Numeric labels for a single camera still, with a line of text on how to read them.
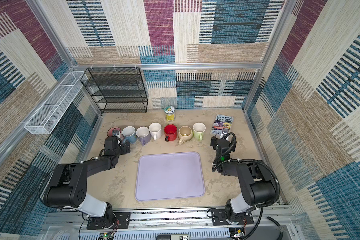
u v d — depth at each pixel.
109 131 0.94
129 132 1.00
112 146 0.73
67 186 0.45
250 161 0.50
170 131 1.02
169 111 1.09
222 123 1.08
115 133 0.83
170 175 0.88
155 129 1.03
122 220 0.73
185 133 1.02
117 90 1.10
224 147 0.70
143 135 1.02
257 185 0.46
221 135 0.81
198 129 0.98
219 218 0.73
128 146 0.89
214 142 0.87
